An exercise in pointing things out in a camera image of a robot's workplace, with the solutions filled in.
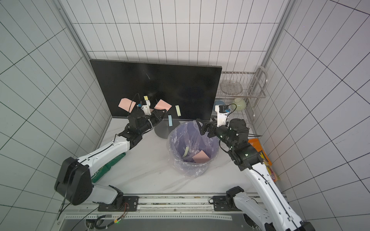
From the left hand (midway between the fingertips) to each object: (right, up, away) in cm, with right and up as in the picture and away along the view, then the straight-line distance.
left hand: (166, 112), depth 80 cm
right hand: (+17, -3, -14) cm, 22 cm away
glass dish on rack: (+41, +17, +13) cm, 46 cm away
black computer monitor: (+18, +16, +15) cm, 28 cm away
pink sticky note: (-22, +5, -3) cm, 23 cm away
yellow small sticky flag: (-11, +8, -4) cm, 14 cm away
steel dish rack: (+60, +21, +29) cm, 70 cm away
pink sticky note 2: (+20, -26, 0) cm, 32 cm away
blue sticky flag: (+2, -5, +4) cm, 6 cm away
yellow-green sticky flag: (+7, 0, +2) cm, 7 cm away
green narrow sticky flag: (+11, -23, +5) cm, 27 cm away
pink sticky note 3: (-2, +4, -1) cm, 5 cm away
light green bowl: (+52, +6, +24) cm, 57 cm away
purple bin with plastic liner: (+11, -16, +4) cm, 20 cm away
